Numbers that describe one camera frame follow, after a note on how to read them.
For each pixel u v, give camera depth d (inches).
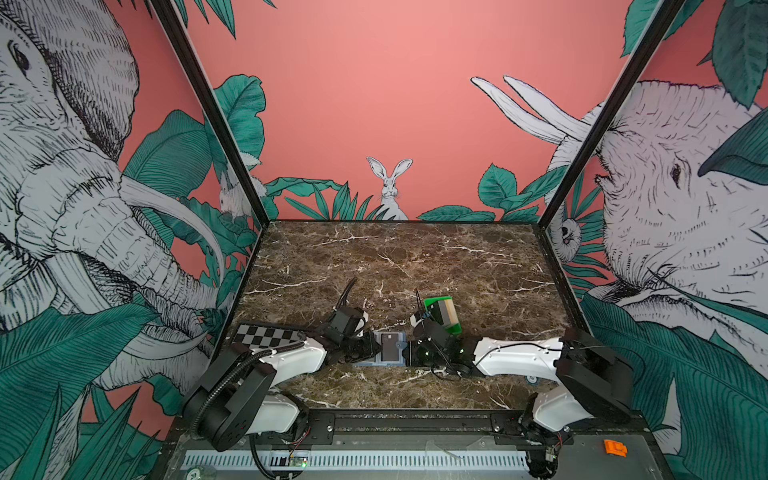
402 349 32.9
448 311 36.1
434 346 25.5
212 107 33.6
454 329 35.5
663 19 27.6
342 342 27.5
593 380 17.1
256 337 33.8
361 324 29.2
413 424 30.1
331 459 27.6
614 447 27.6
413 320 31.9
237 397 16.7
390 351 33.7
